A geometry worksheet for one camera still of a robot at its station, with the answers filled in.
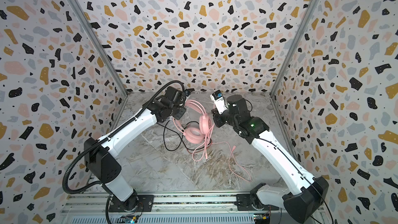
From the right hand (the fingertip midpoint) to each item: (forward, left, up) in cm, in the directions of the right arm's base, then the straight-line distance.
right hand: (210, 107), depth 71 cm
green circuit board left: (-40, +35, -31) cm, 62 cm away
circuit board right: (-39, -24, -33) cm, 56 cm away
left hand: (+8, +17, -7) cm, 20 cm away
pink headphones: (-5, +8, -16) cm, 19 cm away
